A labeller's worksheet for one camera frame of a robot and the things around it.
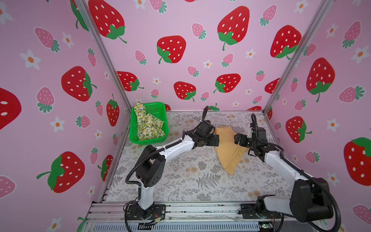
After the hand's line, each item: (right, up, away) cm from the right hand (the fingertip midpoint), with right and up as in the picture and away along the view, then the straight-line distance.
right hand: (240, 137), depth 88 cm
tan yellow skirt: (-5, -11, +9) cm, 15 cm away
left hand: (-16, -2, -1) cm, 16 cm away
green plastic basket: (-59, +20, +30) cm, 69 cm away
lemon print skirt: (-62, +6, +16) cm, 65 cm away
